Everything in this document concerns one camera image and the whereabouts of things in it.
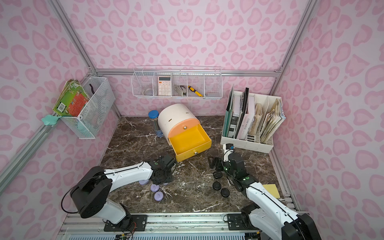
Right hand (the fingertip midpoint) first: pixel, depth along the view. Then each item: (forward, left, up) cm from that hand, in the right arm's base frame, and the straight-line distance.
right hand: (213, 157), depth 83 cm
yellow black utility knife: (+41, +13, +15) cm, 46 cm away
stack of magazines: (+19, -35, +12) cm, 42 cm away
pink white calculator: (+40, +30, +19) cm, 54 cm away
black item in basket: (+32, +71, +23) cm, 81 cm away
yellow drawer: (+10, +14, -1) cm, 17 cm away
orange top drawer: (+14, +18, +9) cm, 25 cm away
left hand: (-7, +26, -11) cm, 29 cm away
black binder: (+18, -16, +17) cm, 29 cm away
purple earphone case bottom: (-18, +30, -10) cm, 36 cm away
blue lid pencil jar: (+24, +37, +8) cm, 45 cm away
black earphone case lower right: (-15, -6, -11) cm, 20 cm away
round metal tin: (+36, +41, +17) cm, 57 cm away
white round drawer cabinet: (+25, +25, +9) cm, 36 cm away
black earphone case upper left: (-6, -3, -11) cm, 12 cm away
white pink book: (+19, -20, +1) cm, 28 cm away
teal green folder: (+36, -13, -15) cm, 41 cm away
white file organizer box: (+36, -34, +5) cm, 50 cm away
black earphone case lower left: (-12, -2, -11) cm, 16 cm away
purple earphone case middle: (-14, +33, -9) cm, 37 cm away
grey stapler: (+43, +23, +14) cm, 51 cm away
